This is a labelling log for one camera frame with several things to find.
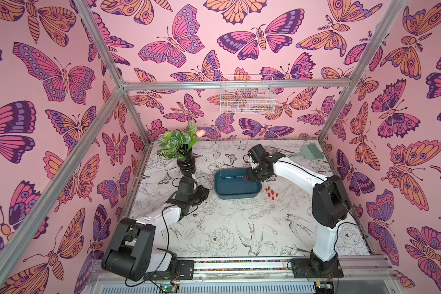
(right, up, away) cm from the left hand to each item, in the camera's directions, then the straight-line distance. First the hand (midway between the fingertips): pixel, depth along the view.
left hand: (211, 188), depth 90 cm
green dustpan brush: (+60, +19, +23) cm, 67 cm away
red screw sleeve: (+30, -4, +6) cm, 31 cm away
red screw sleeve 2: (+32, -6, +4) cm, 33 cm away
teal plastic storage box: (+13, +1, +8) cm, 15 cm away
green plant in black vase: (-15, +21, -5) cm, 26 cm away
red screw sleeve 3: (+29, -2, +7) cm, 30 cm away
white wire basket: (+19, +48, +5) cm, 52 cm away
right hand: (+18, +5, +2) cm, 19 cm away
